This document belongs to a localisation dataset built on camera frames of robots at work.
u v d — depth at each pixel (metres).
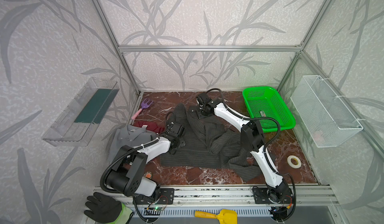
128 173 0.43
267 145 0.61
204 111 0.75
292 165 0.84
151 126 1.00
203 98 0.79
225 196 0.75
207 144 0.88
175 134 0.72
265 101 1.15
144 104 1.12
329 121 0.63
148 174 0.81
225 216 0.67
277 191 0.63
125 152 0.46
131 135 0.87
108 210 0.69
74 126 0.63
